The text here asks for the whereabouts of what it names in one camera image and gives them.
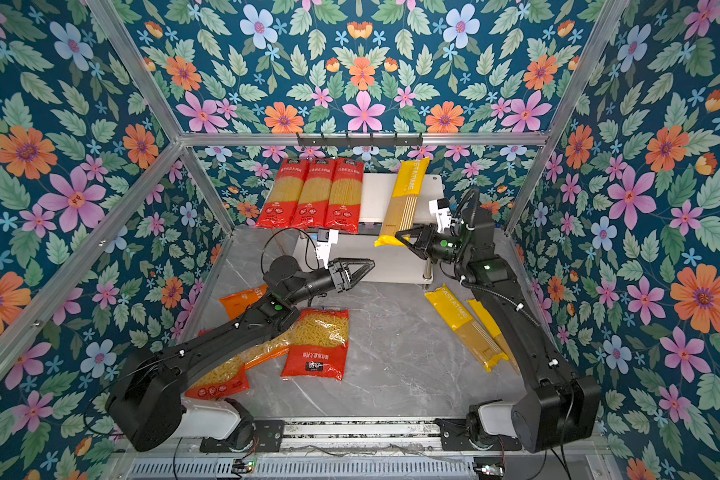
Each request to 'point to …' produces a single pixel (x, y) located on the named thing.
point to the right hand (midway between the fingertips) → (398, 234)
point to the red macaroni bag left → (227, 380)
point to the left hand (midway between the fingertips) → (373, 260)
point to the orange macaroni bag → (278, 346)
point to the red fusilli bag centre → (319, 346)
